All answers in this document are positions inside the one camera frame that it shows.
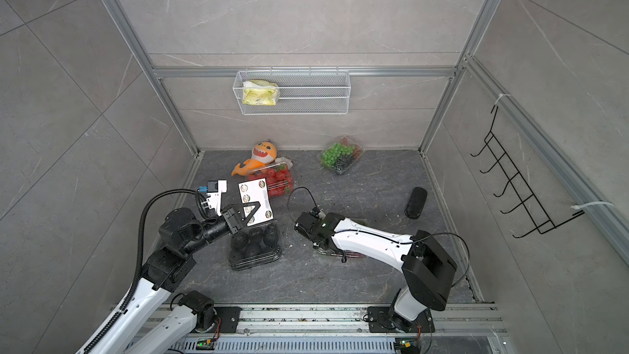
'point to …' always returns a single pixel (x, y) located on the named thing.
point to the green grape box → (342, 153)
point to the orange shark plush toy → (263, 153)
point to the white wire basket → (291, 92)
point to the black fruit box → (255, 245)
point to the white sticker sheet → (255, 191)
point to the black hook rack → (542, 220)
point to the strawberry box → (278, 178)
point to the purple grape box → (345, 254)
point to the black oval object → (416, 202)
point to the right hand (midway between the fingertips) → (340, 236)
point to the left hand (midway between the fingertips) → (260, 203)
